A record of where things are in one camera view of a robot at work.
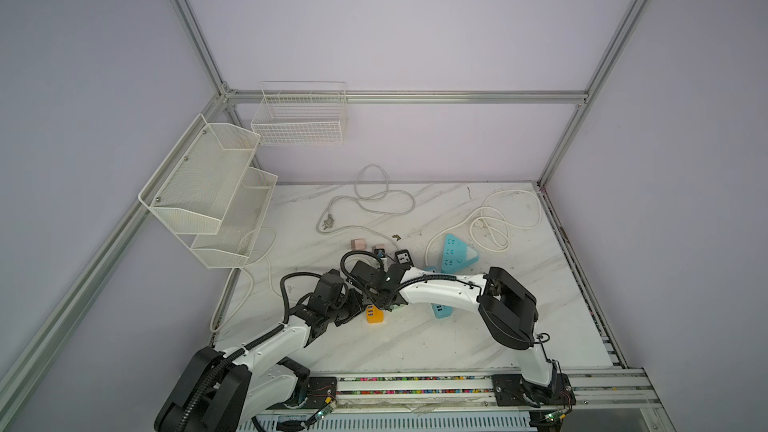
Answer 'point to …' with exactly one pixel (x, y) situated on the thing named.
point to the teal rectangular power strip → (440, 311)
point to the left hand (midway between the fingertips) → (367, 304)
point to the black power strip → (403, 257)
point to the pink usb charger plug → (358, 244)
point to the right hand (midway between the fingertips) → (369, 293)
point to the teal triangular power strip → (454, 255)
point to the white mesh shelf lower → (231, 246)
